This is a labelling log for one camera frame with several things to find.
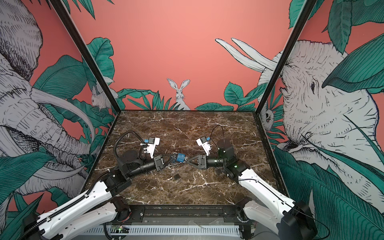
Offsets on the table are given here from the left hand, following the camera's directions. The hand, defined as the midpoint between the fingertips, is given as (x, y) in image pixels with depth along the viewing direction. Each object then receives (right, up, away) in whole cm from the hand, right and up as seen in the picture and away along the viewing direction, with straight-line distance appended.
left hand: (175, 156), depth 64 cm
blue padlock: (+2, -1, +2) cm, 3 cm away
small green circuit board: (-29, -36, +5) cm, 46 cm away
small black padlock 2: (+23, -15, +26) cm, 38 cm away
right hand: (+6, -4, +3) cm, 7 cm away
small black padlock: (-3, -17, +23) cm, 29 cm away
